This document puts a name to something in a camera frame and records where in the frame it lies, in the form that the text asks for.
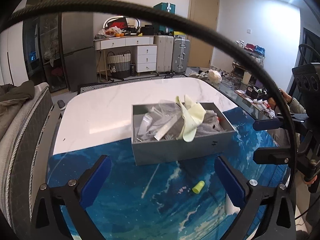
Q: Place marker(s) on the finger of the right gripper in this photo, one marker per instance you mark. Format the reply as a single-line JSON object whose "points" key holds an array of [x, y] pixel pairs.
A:
{"points": [[269, 124]]}

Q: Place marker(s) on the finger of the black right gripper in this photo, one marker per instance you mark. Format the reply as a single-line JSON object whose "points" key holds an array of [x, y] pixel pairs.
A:
{"points": [[272, 155]]}

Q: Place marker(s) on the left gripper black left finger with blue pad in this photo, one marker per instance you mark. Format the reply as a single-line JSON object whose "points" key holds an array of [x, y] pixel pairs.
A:
{"points": [[92, 180]]}

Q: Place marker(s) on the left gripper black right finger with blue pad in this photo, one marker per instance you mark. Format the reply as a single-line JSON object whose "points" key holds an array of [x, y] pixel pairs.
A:
{"points": [[233, 181]]}

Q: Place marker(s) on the white foam piece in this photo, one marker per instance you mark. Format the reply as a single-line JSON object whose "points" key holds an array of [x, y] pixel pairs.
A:
{"points": [[230, 208]]}

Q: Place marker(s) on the yellow-green foam earplug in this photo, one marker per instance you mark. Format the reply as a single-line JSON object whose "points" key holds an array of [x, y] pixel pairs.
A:
{"points": [[198, 187]]}

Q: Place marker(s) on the grey polka dot sock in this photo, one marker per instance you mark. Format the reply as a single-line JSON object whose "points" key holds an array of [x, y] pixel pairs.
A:
{"points": [[210, 125]]}

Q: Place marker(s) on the pale yellow cloth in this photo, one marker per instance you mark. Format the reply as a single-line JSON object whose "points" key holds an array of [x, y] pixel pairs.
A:
{"points": [[193, 115]]}

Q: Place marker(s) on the grey cardboard box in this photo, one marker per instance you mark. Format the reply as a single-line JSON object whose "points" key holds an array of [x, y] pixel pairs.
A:
{"points": [[165, 151]]}

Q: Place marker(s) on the clear plastic bag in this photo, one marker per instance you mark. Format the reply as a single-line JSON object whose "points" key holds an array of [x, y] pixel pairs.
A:
{"points": [[163, 121]]}

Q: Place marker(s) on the person's right hand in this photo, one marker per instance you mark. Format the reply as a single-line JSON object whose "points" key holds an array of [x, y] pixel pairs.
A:
{"points": [[309, 180]]}

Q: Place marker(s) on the blue sky desk mat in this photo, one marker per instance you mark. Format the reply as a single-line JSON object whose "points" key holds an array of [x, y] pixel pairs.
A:
{"points": [[150, 201]]}

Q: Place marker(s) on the gold shoe rack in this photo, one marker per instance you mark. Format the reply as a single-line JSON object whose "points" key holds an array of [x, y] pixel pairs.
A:
{"points": [[254, 51]]}

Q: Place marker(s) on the white plush bundle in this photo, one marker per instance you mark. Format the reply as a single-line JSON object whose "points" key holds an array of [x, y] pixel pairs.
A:
{"points": [[214, 76]]}

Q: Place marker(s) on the grey quilted chair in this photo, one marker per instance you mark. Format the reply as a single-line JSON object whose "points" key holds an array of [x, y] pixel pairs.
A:
{"points": [[20, 147]]}

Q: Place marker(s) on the silver aluminium suitcase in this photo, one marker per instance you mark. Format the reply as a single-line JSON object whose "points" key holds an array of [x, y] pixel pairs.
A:
{"points": [[180, 55]]}

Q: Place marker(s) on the white woven laundry basket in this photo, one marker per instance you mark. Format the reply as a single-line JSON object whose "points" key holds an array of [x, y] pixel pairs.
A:
{"points": [[119, 64]]}

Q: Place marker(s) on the beige suitcase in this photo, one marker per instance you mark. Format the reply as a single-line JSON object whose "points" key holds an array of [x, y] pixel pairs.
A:
{"points": [[164, 45]]}

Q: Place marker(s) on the wooden door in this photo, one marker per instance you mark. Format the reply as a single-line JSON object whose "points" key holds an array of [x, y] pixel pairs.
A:
{"points": [[204, 13]]}

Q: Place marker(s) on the white drawer desk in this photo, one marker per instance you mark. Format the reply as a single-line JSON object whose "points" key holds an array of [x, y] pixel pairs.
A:
{"points": [[143, 52]]}

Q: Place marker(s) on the bag of oranges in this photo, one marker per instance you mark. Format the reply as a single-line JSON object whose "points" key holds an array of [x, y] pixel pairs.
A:
{"points": [[111, 32]]}

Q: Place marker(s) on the grey refrigerator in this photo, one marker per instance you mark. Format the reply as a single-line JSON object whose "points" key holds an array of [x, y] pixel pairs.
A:
{"points": [[78, 48]]}

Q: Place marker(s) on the black red shoe box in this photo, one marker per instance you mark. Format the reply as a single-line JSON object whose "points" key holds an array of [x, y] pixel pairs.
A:
{"points": [[121, 23]]}

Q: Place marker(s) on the black camera box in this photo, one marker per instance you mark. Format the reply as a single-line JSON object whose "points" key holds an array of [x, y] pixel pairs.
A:
{"points": [[307, 80]]}

